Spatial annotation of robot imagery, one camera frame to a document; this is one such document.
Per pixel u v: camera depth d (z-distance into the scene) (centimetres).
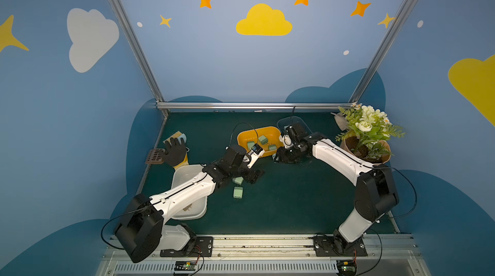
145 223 40
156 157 99
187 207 83
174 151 101
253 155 70
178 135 110
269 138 108
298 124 112
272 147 102
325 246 75
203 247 74
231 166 62
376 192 46
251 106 126
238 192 86
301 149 66
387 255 73
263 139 107
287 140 80
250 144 111
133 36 86
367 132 75
